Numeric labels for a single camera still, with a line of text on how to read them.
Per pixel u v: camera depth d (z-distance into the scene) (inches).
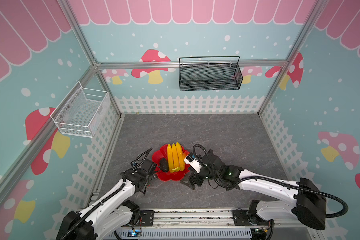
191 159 25.7
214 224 28.8
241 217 29.3
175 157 36.6
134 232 28.6
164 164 34.8
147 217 29.3
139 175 24.2
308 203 15.9
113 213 22.9
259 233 28.0
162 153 37.3
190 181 25.4
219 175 22.9
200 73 37.3
